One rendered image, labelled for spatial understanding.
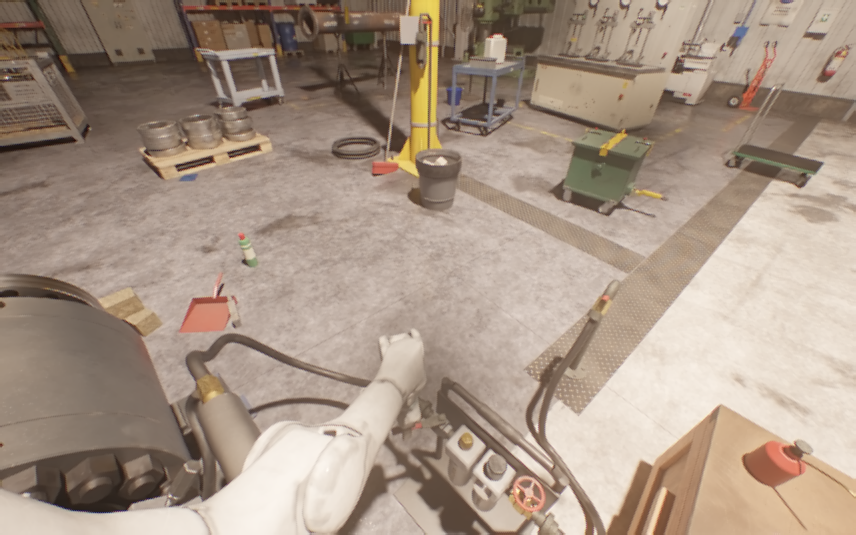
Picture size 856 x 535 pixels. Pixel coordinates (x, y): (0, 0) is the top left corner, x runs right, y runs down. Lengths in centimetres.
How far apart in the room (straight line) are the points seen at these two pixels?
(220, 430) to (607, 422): 145
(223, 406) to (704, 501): 110
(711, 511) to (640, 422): 69
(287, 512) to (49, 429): 58
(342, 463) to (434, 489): 106
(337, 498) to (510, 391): 132
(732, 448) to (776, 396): 104
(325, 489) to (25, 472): 56
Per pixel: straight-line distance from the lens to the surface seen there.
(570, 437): 160
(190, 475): 56
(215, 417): 72
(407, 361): 56
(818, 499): 134
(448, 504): 140
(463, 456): 97
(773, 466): 121
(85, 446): 83
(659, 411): 186
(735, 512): 118
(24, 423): 87
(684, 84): 912
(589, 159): 308
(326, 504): 36
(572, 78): 615
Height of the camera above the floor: 136
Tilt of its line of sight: 39 degrees down
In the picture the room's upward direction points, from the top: 1 degrees clockwise
